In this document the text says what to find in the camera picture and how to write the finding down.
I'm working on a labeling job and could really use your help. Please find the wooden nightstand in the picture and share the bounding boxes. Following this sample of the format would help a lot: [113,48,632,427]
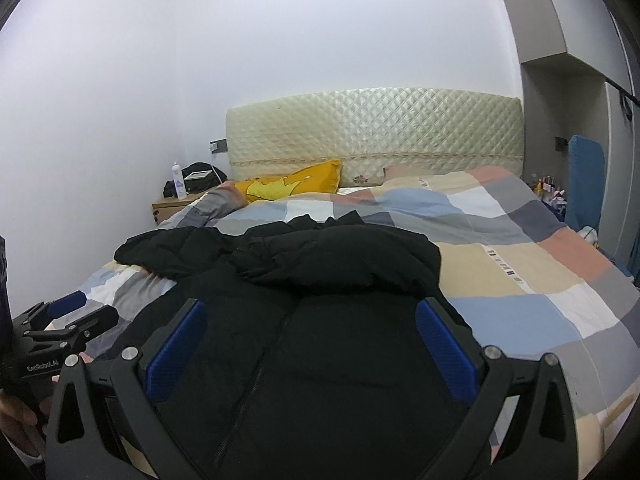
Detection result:
[151,192,206,226]

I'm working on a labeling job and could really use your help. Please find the person's left hand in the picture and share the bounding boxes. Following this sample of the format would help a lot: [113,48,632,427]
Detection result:
[0,392,37,455]

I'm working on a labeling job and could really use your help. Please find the white spray bottle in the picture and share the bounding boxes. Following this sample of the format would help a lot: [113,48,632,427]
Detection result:
[171,162,188,200]

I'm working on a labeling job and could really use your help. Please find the yellow pillow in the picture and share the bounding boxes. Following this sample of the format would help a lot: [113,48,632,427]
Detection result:
[235,159,342,203]

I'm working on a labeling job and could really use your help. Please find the white plush toy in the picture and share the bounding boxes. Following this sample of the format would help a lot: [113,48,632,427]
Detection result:
[577,226,598,246]

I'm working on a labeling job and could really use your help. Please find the grey wardrobe cabinet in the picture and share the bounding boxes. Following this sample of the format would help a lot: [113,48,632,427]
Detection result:
[503,0,639,266]

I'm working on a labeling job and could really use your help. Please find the cream quilted headboard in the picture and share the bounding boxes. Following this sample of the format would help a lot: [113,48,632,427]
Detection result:
[226,88,525,185]

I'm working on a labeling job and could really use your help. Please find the yellow bottle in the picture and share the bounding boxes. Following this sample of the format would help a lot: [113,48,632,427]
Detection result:
[534,178,544,198]

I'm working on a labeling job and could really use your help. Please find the black bag on nightstand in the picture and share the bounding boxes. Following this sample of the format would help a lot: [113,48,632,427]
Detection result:
[163,162,228,198]

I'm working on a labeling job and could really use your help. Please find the blue padded chair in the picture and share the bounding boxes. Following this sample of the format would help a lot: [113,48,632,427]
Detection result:
[565,136,605,231]

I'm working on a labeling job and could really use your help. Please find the large black jacket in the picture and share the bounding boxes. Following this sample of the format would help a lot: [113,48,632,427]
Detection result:
[114,213,468,479]

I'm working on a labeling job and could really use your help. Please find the patchwork plaid bed quilt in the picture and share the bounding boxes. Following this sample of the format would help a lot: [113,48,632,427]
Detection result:
[82,166,639,477]

